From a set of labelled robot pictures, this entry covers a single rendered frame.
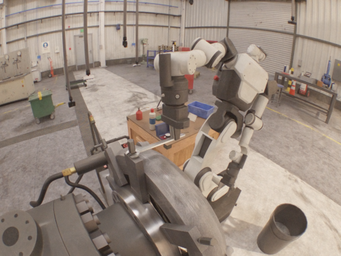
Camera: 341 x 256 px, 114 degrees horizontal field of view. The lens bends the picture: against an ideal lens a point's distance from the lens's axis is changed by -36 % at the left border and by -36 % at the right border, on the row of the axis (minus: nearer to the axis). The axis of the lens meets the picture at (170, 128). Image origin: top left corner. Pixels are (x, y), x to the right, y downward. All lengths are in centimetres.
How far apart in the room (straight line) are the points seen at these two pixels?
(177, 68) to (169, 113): 15
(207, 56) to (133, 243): 77
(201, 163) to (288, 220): 98
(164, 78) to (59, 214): 54
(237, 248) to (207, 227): 103
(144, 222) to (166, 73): 48
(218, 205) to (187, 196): 101
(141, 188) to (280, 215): 125
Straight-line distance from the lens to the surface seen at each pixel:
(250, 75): 100
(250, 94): 102
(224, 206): 151
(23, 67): 690
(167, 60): 48
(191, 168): 108
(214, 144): 97
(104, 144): 84
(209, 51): 72
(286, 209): 154
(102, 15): 1110
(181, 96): 52
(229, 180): 114
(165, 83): 48
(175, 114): 53
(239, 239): 158
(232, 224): 164
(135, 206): 64
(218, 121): 99
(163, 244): 64
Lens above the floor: 134
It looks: 28 degrees down
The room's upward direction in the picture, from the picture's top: 2 degrees clockwise
